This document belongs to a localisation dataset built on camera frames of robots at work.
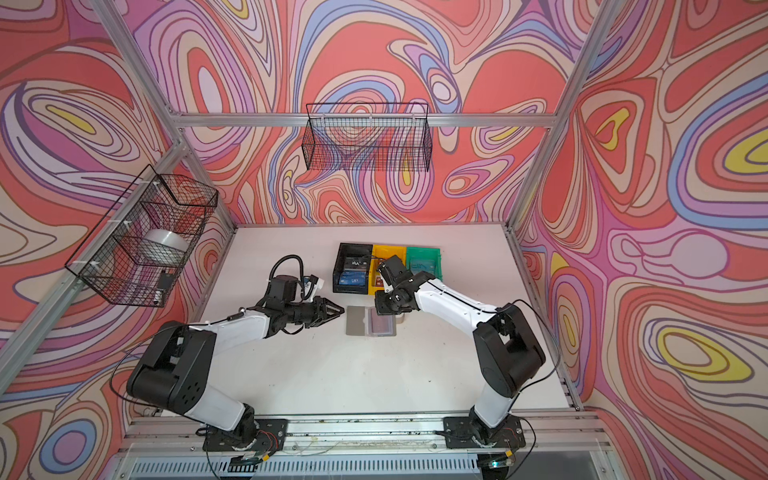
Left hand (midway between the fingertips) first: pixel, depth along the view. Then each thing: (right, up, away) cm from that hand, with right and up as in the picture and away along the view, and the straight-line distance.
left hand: (344, 311), depth 87 cm
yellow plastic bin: (+10, +17, +16) cm, 26 cm away
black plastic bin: (0, +12, +18) cm, 21 cm away
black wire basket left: (-51, +16, -13) cm, 55 cm away
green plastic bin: (+26, +15, +19) cm, 36 cm away
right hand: (+12, -1, +1) cm, 12 cm away
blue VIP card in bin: (+1, +8, +15) cm, 17 cm away
